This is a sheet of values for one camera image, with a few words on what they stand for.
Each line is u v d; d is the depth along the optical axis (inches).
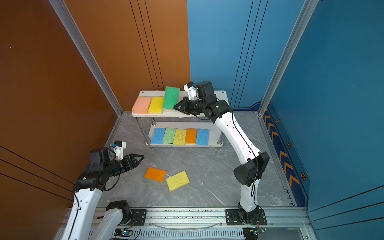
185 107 24.1
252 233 27.3
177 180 33.4
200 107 23.7
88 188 18.6
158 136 38.1
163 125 42.0
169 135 37.9
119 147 26.3
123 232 27.6
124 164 25.2
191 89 25.8
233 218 28.5
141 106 28.5
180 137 37.7
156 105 29.1
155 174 33.9
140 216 29.2
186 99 24.5
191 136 37.9
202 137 38.0
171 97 27.9
